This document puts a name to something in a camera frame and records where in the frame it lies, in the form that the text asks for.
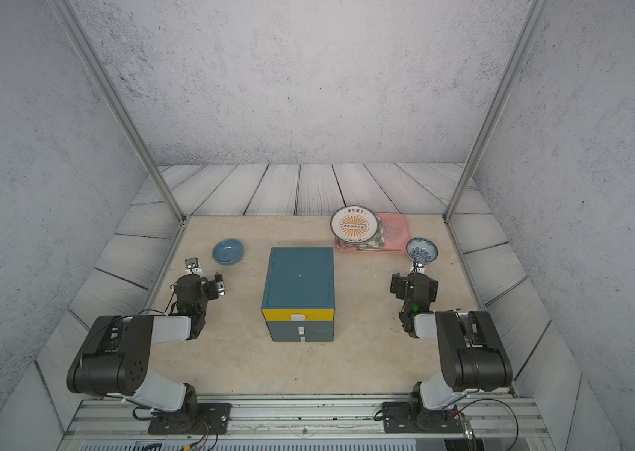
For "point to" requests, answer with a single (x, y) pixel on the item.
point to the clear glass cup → (394, 227)
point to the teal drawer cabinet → (299, 296)
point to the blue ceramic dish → (228, 252)
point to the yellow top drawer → (298, 314)
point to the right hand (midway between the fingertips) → (416, 274)
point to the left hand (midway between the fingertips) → (207, 275)
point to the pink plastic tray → (394, 245)
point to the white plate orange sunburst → (354, 224)
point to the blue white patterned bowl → (420, 247)
